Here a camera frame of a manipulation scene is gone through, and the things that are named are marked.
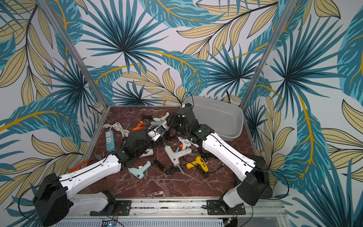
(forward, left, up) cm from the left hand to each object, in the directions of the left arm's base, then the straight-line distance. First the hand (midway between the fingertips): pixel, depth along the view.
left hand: (158, 129), depth 78 cm
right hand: (+2, -6, +5) cm, 9 cm away
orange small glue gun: (+16, +19, -21) cm, 32 cm away
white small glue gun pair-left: (+3, -16, -20) cm, 25 cm away
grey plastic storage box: (+28, -48, -24) cm, 61 cm away
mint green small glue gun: (-17, +12, -22) cm, 30 cm away
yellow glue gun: (-9, -24, -21) cm, 33 cm away
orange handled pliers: (-13, +50, -23) cm, 57 cm away
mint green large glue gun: (+18, +8, -19) cm, 27 cm away
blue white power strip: (+4, +35, -20) cm, 41 cm away
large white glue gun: (-7, -9, -19) cm, 22 cm away
